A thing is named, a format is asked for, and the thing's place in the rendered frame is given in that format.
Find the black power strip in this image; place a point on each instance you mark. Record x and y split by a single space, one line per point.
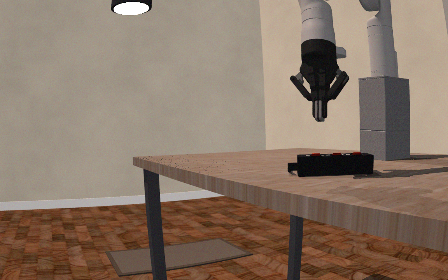
317 164

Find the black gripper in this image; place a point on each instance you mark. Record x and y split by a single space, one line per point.
319 68

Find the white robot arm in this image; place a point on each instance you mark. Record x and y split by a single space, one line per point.
317 23

